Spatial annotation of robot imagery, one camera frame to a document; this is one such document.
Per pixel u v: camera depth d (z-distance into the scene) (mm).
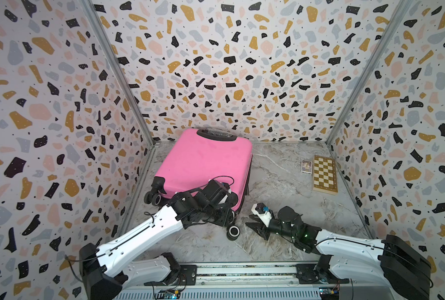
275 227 686
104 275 376
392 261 423
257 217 684
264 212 671
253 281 732
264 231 683
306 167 1088
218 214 625
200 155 1346
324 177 1030
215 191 532
